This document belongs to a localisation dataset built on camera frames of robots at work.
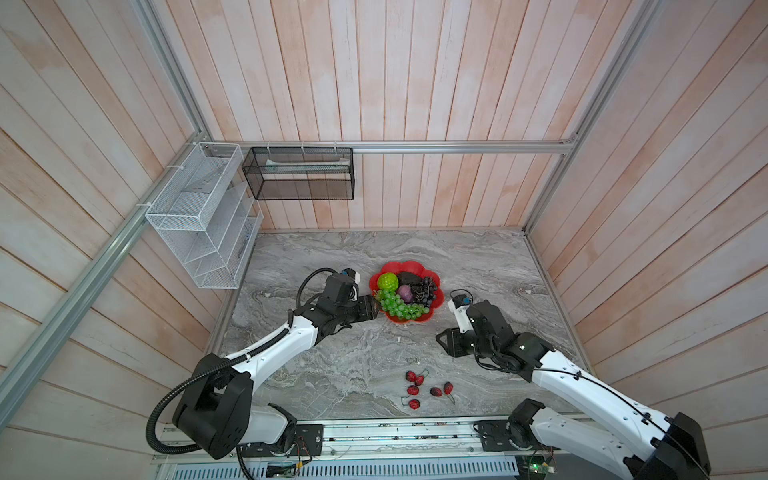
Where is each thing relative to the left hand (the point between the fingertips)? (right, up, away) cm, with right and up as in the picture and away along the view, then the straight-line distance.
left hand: (374, 312), depth 84 cm
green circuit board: (-21, -36, -13) cm, 44 cm away
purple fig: (+10, +5, +12) cm, 16 cm away
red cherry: (+11, -21, -4) cm, 24 cm away
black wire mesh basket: (-27, +46, +20) cm, 57 cm away
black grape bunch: (+17, +5, +11) cm, 21 cm away
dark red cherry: (+17, -21, -4) cm, 27 cm away
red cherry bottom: (+11, -23, -6) cm, 26 cm away
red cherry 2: (+20, -21, -4) cm, 29 cm away
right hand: (+18, -6, -4) cm, 20 cm away
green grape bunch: (+6, +1, +6) cm, 9 cm away
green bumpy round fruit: (+4, +8, +12) cm, 15 cm away
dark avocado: (+11, +9, +15) cm, 21 cm away
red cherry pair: (+12, -18, -2) cm, 22 cm away
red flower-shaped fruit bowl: (+8, +12, +20) cm, 25 cm away
